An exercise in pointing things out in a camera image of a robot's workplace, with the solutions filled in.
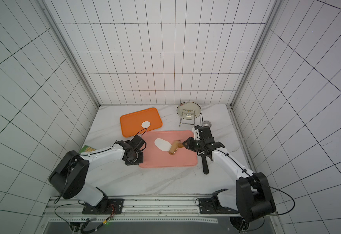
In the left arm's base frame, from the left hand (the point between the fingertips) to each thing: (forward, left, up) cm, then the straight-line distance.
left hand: (136, 163), depth 88 cm
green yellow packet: (+10, +35, 0) cm, 37 cm away
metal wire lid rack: (+33, -33, +5) cm, 48 cm away
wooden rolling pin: (+12, -25, +4) cm, 28 cm away
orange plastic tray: (+31, +5, +1) cm, 31 cm away
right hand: (+8, -26, +11) cm, 30 cm away
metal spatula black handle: (-3, -42, +1) cm, 43 cm away
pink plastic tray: (+4, -11, 0) cm, 12 cm away
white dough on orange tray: (+30, -2, 0) cm, 30 cm away
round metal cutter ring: (+31, -48, +1) cm, 57 cm away
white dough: (+13, -16, +1) cm, 20 cm away
